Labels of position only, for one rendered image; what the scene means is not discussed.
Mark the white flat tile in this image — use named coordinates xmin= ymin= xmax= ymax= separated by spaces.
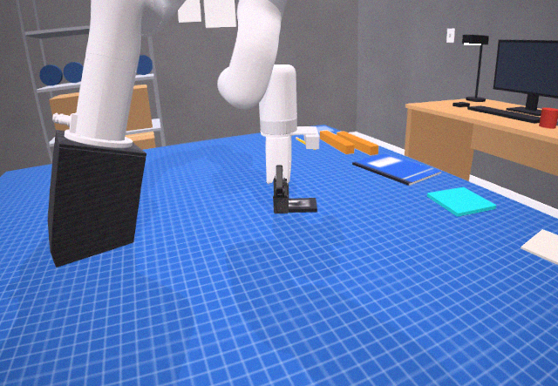
xmin=521 ymin=229 xmax=558 ymax=265

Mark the cyan flat rectangular tile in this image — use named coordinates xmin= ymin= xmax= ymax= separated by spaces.
xmin=427 ymin=187 xmax=496 ymax=217

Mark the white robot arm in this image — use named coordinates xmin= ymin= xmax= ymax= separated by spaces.
xmin=52 ymin=0 xmax=319 ymax=149

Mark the orange rectangular bar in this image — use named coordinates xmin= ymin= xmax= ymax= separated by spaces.
xmin=337 ymin=132 xmax=378 ymax=155
xmin=320 ymin=131 xmax=355 ymax=154

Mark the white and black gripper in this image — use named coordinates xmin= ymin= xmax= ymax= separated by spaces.
xmin=261 ymin=132 xmax=293 ymax=213

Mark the blue notebook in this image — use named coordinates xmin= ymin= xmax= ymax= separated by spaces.
xmin=352 ymin=153 xmax=441 ymax=186

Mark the black plastic tile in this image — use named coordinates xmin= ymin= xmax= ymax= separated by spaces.
xmin=289 ymin=198 xmax=317 ymax=213

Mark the blue work mat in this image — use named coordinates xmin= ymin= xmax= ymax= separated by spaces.
xmin=0 ymin=133 xmax=558 ymax=386

